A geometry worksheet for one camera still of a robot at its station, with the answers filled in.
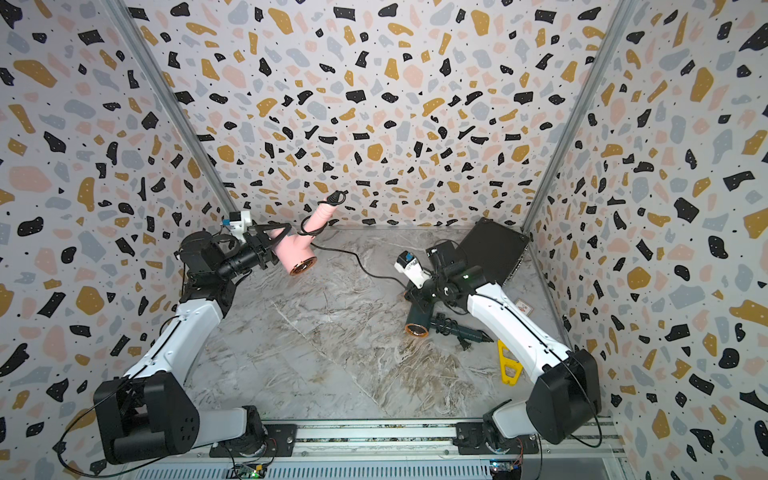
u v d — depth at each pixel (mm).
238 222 702
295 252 701
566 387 407
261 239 662
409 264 702
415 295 692
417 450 731
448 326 900
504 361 864
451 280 605
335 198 606
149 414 404
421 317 906
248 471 704
